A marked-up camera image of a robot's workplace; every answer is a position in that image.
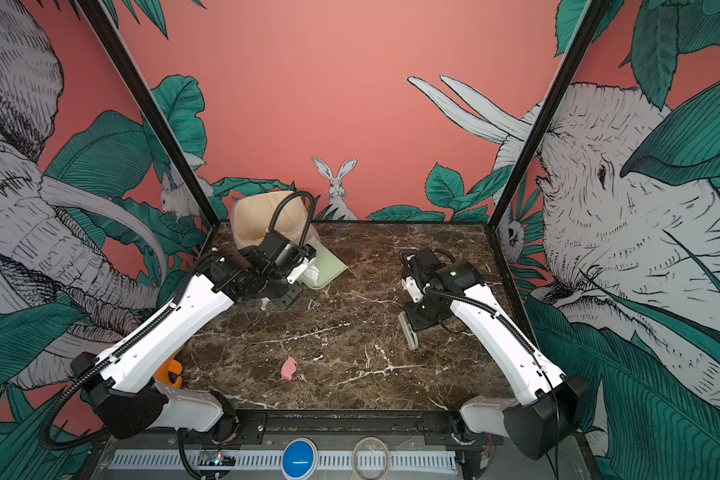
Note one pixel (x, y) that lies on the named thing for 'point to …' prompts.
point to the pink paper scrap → (288, 368)
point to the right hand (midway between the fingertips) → (412, 318)
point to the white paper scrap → (312, 274)
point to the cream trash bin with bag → (251, 214)
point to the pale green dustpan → (329, 268)
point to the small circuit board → (216, 458)
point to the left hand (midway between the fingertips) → (291, 285)
